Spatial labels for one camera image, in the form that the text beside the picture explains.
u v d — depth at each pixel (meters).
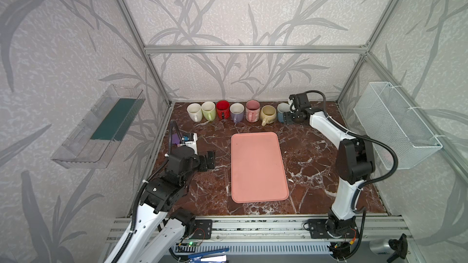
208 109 1.05
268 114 1.06
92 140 0.64
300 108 0.75
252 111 1.02
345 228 0.68
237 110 1.11
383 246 0.63
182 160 0.49
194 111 1.05
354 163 0.51
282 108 1.05
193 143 0.62
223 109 1.08
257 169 0.90
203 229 0.73
